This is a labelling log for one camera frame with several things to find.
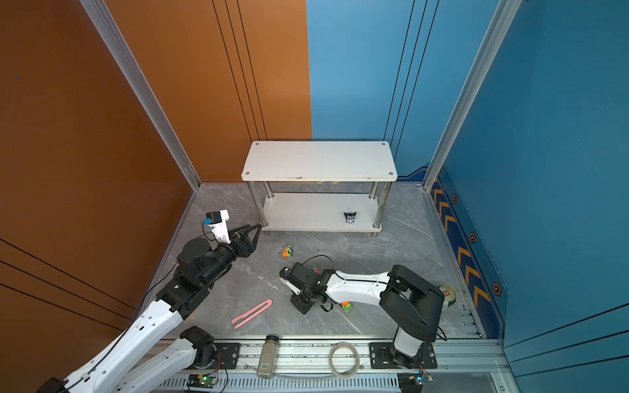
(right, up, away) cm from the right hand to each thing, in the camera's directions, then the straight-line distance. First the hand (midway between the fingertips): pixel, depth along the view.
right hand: (296, 300), depth 84 cm
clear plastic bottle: (-7, -11, -14) cm, 19 cm away
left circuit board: (-26, -18, -13) cm, 35 cm away
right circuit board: (+35, -19, -13) cm, 42 cm away
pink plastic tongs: (-9, -1, -1) cm, 9 cm away
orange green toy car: (-5, +15, +10) cm, 19 cm away
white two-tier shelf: (-8, +47, -4) cm, 48 cm away
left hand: (-10, +27, -12) cm, 32 cm away
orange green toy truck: (+17, -1, -3) cm, 18 cm away
